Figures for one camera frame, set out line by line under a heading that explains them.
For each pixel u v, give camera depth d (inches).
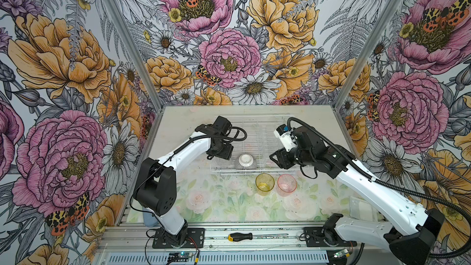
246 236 29.1
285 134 25.1
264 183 34.6
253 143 40.7
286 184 34.8
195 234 29.8
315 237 29.1
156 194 17.8
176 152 20.1
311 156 20.6
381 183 17.1
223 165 37.2
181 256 27.8
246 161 35.0
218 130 27.6
